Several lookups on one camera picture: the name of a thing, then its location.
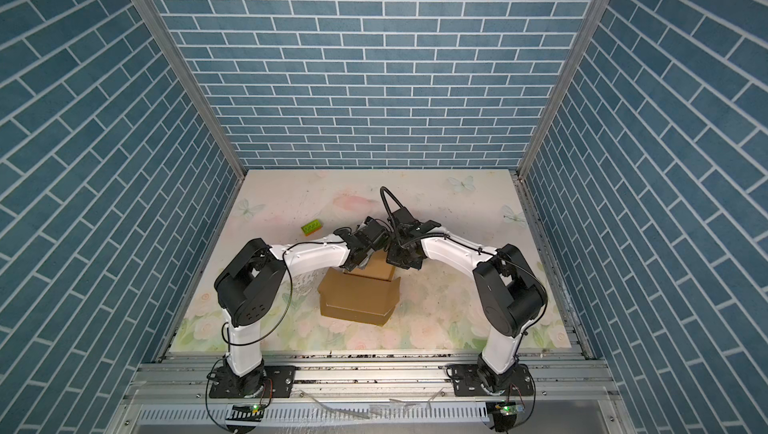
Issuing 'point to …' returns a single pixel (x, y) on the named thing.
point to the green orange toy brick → (311, 227)
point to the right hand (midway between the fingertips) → (389, 258)
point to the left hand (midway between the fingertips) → (354, 251)
